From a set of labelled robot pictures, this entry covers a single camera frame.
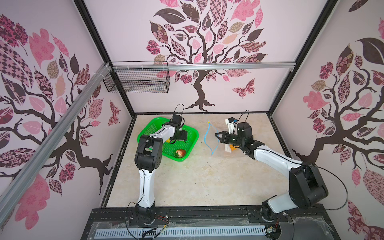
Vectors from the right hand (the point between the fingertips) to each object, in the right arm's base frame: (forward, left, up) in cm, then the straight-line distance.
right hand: (216, 132), depth 84 cm
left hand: (+9, +22, -17) cm, 30 cm away
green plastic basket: (-4, +28, -11) cm, 31 cm away
